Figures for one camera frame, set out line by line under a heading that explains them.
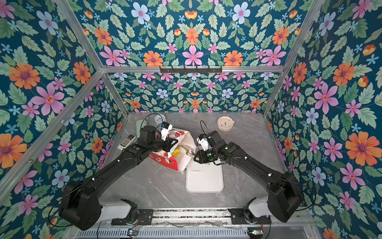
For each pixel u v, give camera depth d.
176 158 0.88
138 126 1.08
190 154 0.80
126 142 1.01
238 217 0.73
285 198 0.41
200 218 0.75
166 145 0.72
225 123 1.11
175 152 0.88
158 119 1.11
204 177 0.86
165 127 0.72
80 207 0.40
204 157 0.70
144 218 0.73
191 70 0.93
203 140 0.73
